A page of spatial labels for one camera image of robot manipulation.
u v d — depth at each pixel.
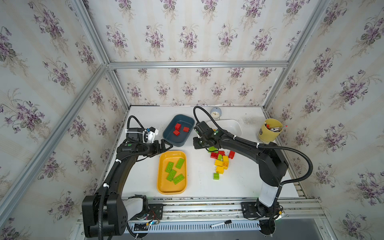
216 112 1.08
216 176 0.84
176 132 1.04
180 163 0.90
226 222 0.70
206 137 0.67
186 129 1.05
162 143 0.71
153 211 0.72
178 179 0.84
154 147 0.70
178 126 1.04
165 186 0.82
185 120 1.08
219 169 0.86
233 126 1.03
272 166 0.47
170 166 0.88
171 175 0.84
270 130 0.89
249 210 0.73
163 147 0.69
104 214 0.36
